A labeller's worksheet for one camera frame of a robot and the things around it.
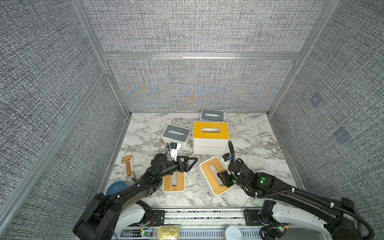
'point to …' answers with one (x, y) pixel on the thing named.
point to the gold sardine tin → (168, 232)
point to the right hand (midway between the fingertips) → (220, 169)
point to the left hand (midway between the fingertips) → (195, 159)
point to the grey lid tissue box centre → (176, 134)
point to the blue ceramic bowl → (115, 187)
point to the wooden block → (128, 160)
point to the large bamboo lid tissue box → (210, 151)
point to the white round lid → (233, 232)
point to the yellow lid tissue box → (210, 134)
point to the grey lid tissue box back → (212, 115)
